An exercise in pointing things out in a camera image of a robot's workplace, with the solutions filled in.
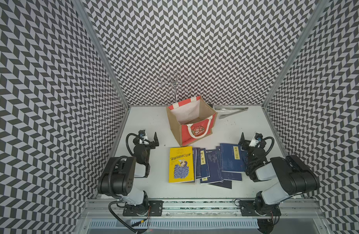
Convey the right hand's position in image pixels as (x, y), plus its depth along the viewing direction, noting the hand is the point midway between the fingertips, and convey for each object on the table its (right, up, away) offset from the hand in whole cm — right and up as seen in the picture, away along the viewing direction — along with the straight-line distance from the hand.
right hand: (250, 135), depth 88 cm
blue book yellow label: (-28, -18, -4) cm, 34 cm away
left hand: (-63, +1, +2) cm, 63 cm away
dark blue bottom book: (-18, -26, -8) cm, 33 cm away
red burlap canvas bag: (-36, +9, +16) cm, 40 cm away
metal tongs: (+5, +18, +28) cm, 33 cm away
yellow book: (-42, -17, -6) cm, 46 cm away
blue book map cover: (-23, -18, -4) cm, 29 cm away
